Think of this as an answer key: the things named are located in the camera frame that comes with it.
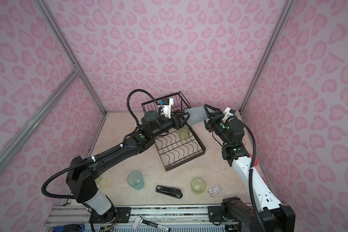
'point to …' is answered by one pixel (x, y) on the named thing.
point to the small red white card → (215, 190)
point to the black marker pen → (139, 221)
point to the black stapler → (174, 192)
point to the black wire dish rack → (173, 151)
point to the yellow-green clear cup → (184, 133)
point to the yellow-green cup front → (198, 185)
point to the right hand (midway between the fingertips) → (202, 110)
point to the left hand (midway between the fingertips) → (190, 114)
